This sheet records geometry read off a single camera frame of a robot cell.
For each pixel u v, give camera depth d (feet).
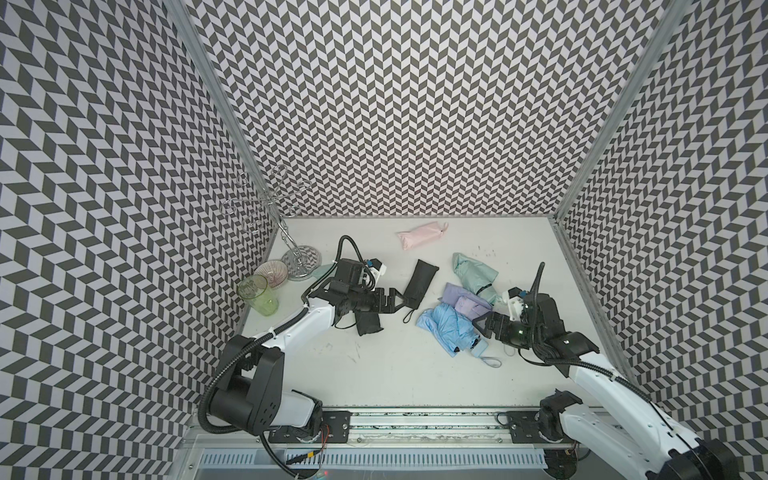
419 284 3.15
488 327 2.36
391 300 2.43
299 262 3.43
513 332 2.31
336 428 2.37
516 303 2.42
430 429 2.46
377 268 2.62
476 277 3.18
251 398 1.36
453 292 3.14
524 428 2.42
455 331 2.72
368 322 2.94
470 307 2.99
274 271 3.28
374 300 2.46
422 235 3.55
